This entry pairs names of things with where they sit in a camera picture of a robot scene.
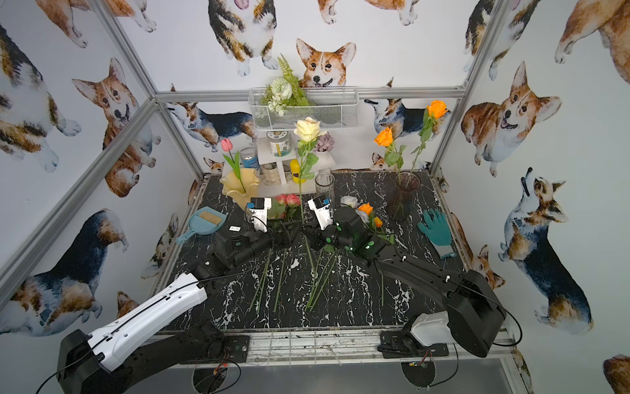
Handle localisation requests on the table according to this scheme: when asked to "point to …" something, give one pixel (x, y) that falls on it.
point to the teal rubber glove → (438, 229)
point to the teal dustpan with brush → (205, 221)
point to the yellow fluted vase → (240, 190)
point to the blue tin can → (249, 158)
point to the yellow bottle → (295, 171)
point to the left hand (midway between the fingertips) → (292, 215)
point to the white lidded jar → (279, 142)
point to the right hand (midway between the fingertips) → (307, 216)
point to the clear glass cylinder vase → (325, 185)
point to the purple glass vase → (405, 182)
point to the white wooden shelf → (286, 175)
